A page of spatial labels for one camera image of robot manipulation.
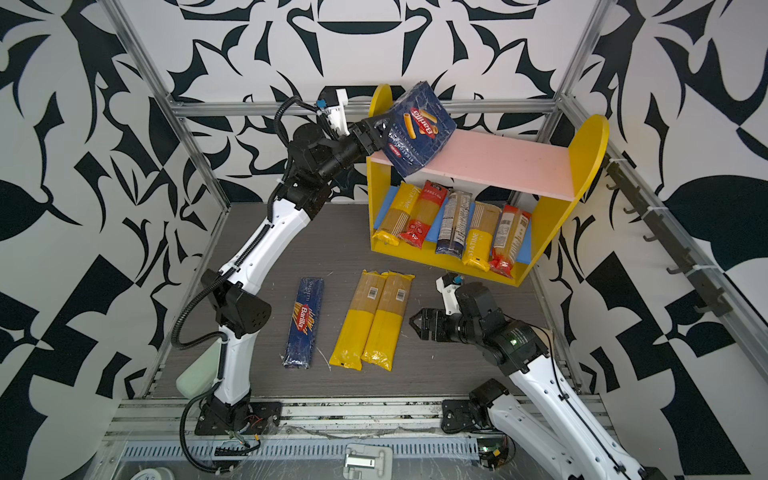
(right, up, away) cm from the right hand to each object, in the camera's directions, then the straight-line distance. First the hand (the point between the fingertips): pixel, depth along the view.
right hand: (423, 320), depth 71 cm
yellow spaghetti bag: (-19, -11, +13) cm, 25 cm away
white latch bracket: (-13, -31, -3) cm, 33 cm away
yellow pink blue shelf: (+30, +42, +36) cm, 63 cm away
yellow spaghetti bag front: (+20, +22, +20) cm, 36 cm away
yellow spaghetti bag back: (-8, -5, +18) cm, 21 cm away
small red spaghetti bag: (+28, +21, +18) cm, 39 cm away
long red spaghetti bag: (+7, +32, +29) cm, 44 cm away
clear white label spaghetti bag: (+12, +24, +22) cm, 35 cm away
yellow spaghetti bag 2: (-5, +26, +24) cm, 36 cm away
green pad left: (-56, -15, +6) cm, 58 cm away
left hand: (-8, +47, -8) cm, 48 cm away
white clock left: (-58, -31, -6) cm, 66 cm away
